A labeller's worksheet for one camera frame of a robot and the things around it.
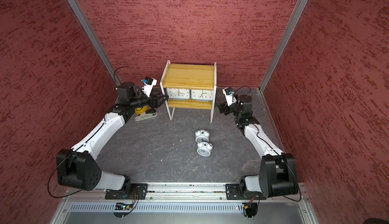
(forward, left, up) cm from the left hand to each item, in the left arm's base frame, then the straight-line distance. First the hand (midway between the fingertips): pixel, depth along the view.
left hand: (163, 96), depth 79 cm
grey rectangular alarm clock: (+9, -6, -8) cm, 14 cm away
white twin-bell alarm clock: (-13, -21, -19) cm, 31 cm away
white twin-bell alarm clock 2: (-21, -22, -20) cm, 36 cm away
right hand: (+3, -32, -6) cm, 33 cm away
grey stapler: (+6, +16, -25) cm, 30 cm away
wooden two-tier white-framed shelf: (+10, -13, +6) cm, 18 cm away
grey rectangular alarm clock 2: (+8, -21, -8) cm, 24 cm away
